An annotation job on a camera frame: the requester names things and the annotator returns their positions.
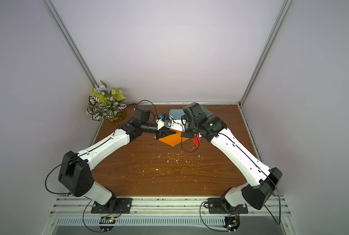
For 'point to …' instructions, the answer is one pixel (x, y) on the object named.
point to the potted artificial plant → (106, 103)
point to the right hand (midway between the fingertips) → (182, 119)
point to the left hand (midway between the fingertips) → (175, 129)
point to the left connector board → (107, 220)
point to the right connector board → (232, 223)
